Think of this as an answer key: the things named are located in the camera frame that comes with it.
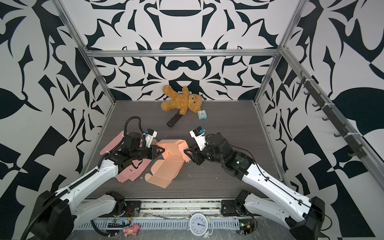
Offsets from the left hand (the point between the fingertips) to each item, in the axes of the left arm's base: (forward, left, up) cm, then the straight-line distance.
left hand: (164, 147), depth 79 cm
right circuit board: (-34, -39, -16) cm, 54 cm away
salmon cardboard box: (-11, 0, -5) cm, 12 cm away
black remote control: (+29, -3, -13) cm, 32 cm away
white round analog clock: (-33, -17, -12) cm, 39 cm away
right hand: (-6, -12, +10) cm, 17 cm away
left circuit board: (-31, +20, -13) cm, 40 cm away
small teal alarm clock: (+32, -23, -13) cm, 42 cm away
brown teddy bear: (+41, -9, -8) cm, 42 cm away
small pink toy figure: (-34, +13, -12) cm, 38 cm away
